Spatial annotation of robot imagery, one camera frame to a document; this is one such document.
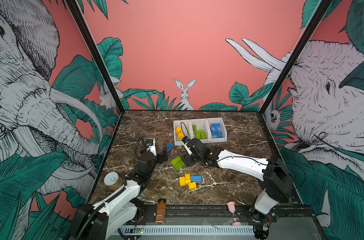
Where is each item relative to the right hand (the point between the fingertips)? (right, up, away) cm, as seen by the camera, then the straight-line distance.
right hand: (185, 154), depth 83 cm
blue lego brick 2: (+23, +16, +28) cm, 39 cm away
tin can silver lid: (-39, -13, -4) cm, 41 cm away
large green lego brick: (-5, -7, +8) cm, 11 cm away
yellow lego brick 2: (-3, +9, +21) cm, 24 cm away
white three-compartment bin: (+17, +13, +18) cm, 28 cm away
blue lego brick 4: (+24, +10, +21) cm, 34 cm away
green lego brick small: (+13, +9, +21) cm, 26 cm away
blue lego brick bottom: (+6, -14, +2) cm, 16 cm away
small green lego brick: (+9, +9, +21) cm, 25 cm away
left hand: (-15, +5, +1) cm, 16 cm away
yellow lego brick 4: (+2, -14, +2) cm, 15 cm away
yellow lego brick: (-5, +13, +21) cm, 26 cm away
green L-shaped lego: (+7, +14, +24) cm, 28 cm away
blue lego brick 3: (+20, +12, +21) cm, 31 cm away
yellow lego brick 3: (-2, -16, +1) cm, 16 cm away
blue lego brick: (-11, +2, +15) cm, 19 cm away
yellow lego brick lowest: (+4, -17, -1) cm, 18 cm away
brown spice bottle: (-12, -25, -11) cm, 30 cm away
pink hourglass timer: (+25, -25, -7) cm, 36 cm away
